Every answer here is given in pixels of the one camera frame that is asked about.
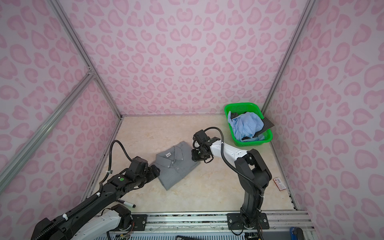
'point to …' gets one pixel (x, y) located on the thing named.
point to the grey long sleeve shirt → (174, 163)
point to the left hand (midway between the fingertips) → (156, 170)
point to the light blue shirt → (246, 125)
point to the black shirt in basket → (268, 124)
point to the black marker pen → (126, 203)
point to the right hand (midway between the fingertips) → (194, 156)
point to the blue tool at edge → (296, 233)
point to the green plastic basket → (242, 107)
